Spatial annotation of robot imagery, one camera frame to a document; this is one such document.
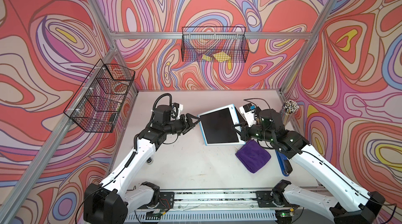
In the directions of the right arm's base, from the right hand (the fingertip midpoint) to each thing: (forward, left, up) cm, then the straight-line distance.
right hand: (233, 130), depth 70 cm
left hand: (+4, +15, +1) cm, 16 cm away
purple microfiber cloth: (-4, -13, -21) cm, 25 cm away
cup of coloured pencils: (+18, -35, -8) cm, 40 cm away
